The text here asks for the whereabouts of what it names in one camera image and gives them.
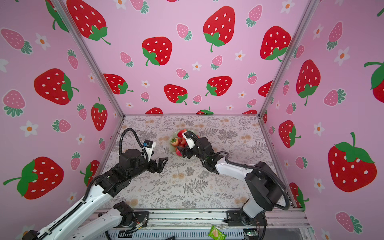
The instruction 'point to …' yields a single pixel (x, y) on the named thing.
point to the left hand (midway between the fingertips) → (160, 155)
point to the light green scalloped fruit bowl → (175, 135)
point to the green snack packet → (216, 234)
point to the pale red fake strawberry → (174, 141)
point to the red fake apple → (178, 153)
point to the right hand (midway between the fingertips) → (182, 142)
